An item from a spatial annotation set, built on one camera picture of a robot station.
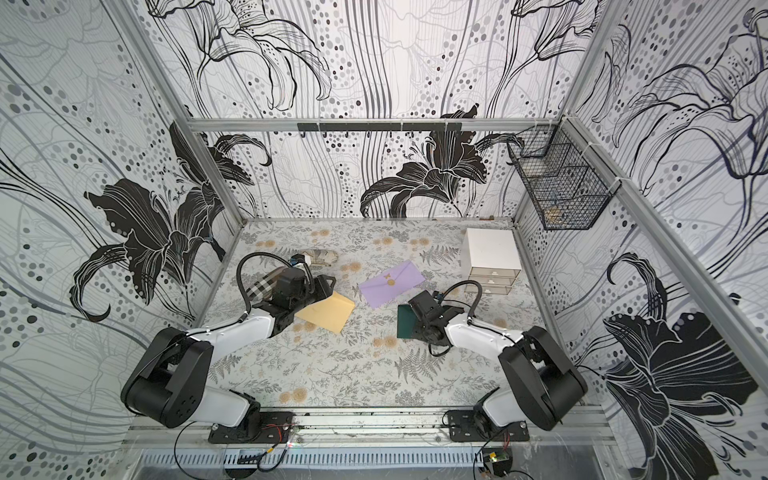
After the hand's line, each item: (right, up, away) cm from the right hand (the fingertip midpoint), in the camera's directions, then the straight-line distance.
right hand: (423, 328), depth 91 cm
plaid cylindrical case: (-52, +12, +4) cm, 53 cm away
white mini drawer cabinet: (+21, +22, +1) cm, 31 cm away
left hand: (-28, +14, 0) cm, 31 cm away
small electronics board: (+17, -26, -21) cm, 37 cm away
